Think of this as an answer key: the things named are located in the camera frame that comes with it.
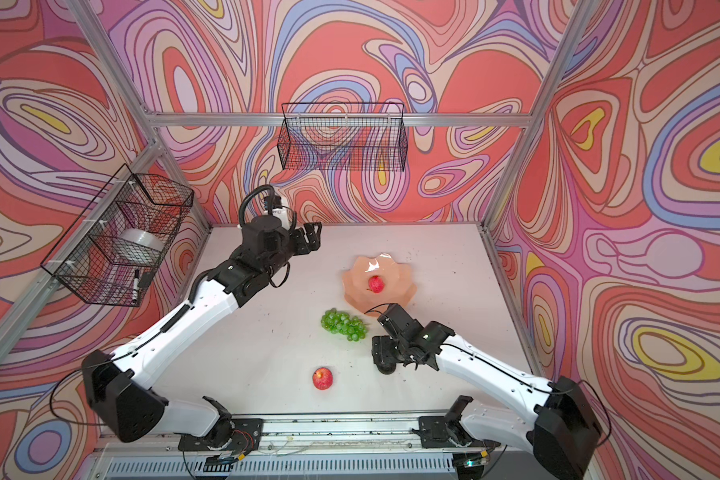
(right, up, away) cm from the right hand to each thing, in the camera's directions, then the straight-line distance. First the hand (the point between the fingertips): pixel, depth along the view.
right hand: (389, 358), depth 80 cm
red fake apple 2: (-18, -5, -2) cm, 19 cm away
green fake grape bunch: (-14, +8, +7) cm, 17 cm away
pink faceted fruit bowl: (+4, +21, +21) cm, 30 cm away
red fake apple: (-3, +19, +16) cm, 25 cm away
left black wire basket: (-66, +31, -11) cm, 73 cm away
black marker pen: (-63, +21, -8) cm, 67 cm away
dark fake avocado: (-1, -3, 0) cm, 3 cm away
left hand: (-20, +36, -6) cm, 42 cm away
